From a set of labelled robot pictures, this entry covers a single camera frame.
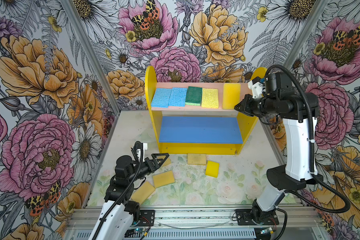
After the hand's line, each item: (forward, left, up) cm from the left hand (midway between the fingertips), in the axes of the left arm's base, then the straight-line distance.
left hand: (166, 162), depth 72 cm
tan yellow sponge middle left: (-1, +3, -19) cm, 20 cm away
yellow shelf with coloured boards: (+24, -13, -6) cm, 28 cm away
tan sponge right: (+11, -17, -19) cm, 28 cm away
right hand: (+11, -30, +21) cm, 38 cm away
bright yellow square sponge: (+5, -25, -20) cm, 32 cm away
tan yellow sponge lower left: (-8, +14, -20) cm, 26 cm away
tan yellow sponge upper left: (+10, +1, -21) cm, 23 cm away
